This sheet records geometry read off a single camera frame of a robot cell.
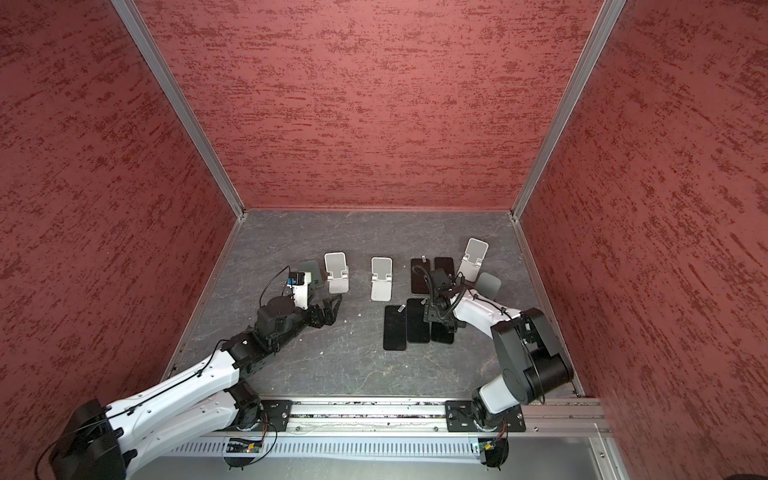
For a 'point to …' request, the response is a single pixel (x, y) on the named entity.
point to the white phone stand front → (339, 273)
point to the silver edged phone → (420, 272)
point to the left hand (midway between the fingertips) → (329, 300)
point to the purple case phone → (394, 328)
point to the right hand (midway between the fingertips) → (439, 322)
